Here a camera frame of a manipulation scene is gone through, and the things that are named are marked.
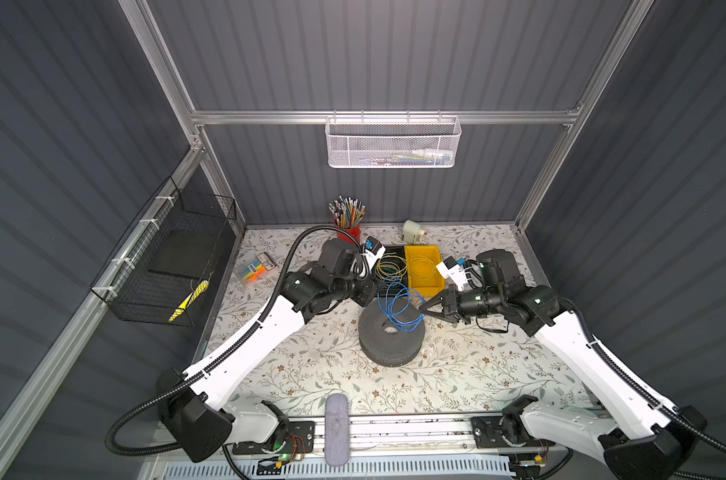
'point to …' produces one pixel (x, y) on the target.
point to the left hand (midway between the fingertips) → (376, 278)
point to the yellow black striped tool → (190, 300)
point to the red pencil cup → (355, 232)
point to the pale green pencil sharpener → (413, 233)
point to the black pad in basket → (187, 252)
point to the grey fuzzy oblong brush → (336, 430)
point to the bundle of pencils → (347, 212)
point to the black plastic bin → (399, 288)
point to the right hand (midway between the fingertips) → (423, 313)
